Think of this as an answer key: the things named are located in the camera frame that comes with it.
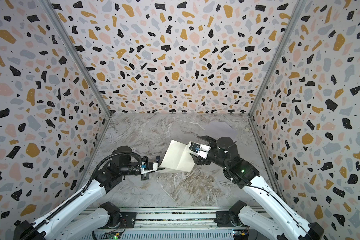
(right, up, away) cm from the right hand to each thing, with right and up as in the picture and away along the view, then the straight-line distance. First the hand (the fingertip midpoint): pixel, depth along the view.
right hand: (194, 141), depth 67 cm
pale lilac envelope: (+19, +5, +46) cm, 50 cm away
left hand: (-15, -11, +2) cm, 18 cm away
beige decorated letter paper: (-7, -9, +3) cm, 12 cm away
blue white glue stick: (-22, -14, +26) cm, 37 cm away
